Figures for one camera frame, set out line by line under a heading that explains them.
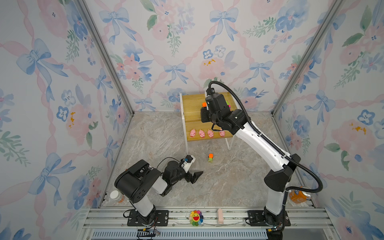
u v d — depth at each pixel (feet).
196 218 2.40
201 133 2.80
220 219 2.36
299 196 2.36
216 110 1.76
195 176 2.55
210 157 3.04
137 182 1.52
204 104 1.83
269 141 1.55
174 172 2.32
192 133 2.81
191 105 2.56
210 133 2.80
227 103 2.68
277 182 1.75
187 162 2.50
